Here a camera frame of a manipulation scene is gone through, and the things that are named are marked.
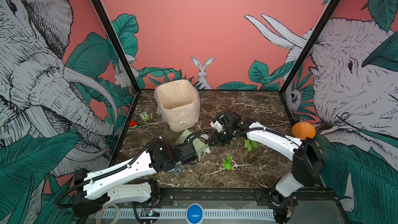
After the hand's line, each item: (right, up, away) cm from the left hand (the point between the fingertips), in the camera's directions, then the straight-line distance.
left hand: (177, 162), depth 69 cm
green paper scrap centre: (+38, +2, +22) cm, 44 cm away
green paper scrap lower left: (+25, -7, +15) cm, 30 cm away
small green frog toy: (-29, +18, +35) cm, 49 cm away
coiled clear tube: (-35, -23, 0) cm, 42 cm away
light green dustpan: (+10, +5, +7) cm, 13 cm away
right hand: (+14, +6, +8) cm, 17 cm away
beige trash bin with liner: (-5, +28, +35) cm, 45 cm away
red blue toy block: (-32, +13, +26) cm, 43 cm away
